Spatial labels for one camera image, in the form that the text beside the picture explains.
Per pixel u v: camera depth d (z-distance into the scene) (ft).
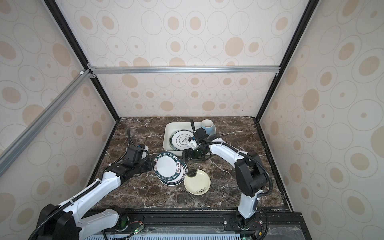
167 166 2.88
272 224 2.44
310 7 2.23
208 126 3.37
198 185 2.81
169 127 3.53
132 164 2.08
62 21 2.35
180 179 2.87
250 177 1.57
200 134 2.39
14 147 1.73
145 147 2.57
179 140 3.46
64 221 1.26
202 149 2.24
